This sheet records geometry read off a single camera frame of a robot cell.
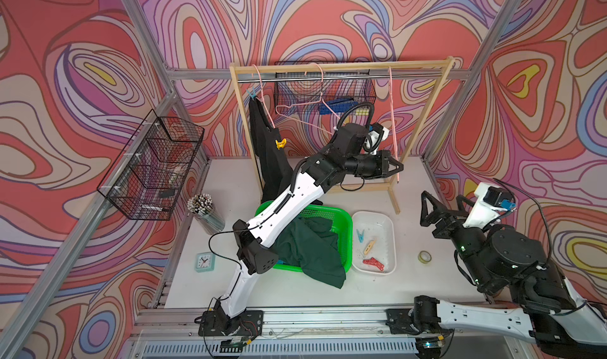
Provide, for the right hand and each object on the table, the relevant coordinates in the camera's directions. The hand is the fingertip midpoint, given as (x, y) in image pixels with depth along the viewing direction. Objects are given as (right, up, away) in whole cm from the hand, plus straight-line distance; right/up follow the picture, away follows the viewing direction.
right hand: (438, 203), depth 54 cm
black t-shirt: (-41, +10, +19) cm, 46 cm away
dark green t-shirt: (-29, -15, +18) cm, 38 cm away
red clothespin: (-5, -25, +30) cm, 40 cm away
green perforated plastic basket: (-16, -11, +36) cm, 41 cm away
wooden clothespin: (-6, -19, +34) cm, 40 cm away
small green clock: (-68, -24, +30) cm, 78 cm away
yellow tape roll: (+13, -23, +32) cm, 42 cm away
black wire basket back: (-32, +41, +47) cm, 70 cm away
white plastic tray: (-1, -14, +40) cm, 43 cm away
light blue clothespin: (-9, -17, +38) cm, 43 cm away
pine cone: (-67, -8, +30) cm, 74 cm away
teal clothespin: (-53, +42, +43) cm, 80 cm away
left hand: (-4, +8, +7) cm, 11 cm away
